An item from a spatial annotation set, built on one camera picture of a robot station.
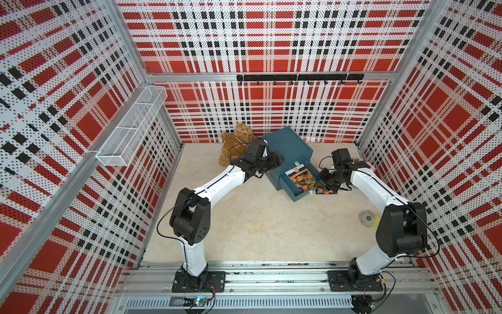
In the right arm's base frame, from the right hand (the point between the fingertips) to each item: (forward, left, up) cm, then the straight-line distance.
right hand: (317, 182), depth 88 cm
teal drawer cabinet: (+16, +9, +6) cm, 19 cm away
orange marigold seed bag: (+7, +6, -5) cm, 10 cm away
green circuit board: (-43, +50, -11) cm, 67 cm away
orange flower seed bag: (+2, -5, -12) cm, 13 cm away
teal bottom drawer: (-2, +13, -1) cm, 13 cm away
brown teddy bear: (+30, +41, -5) cm, 51 cm away
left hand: (+8, +16, +7) cm, 19 cm away
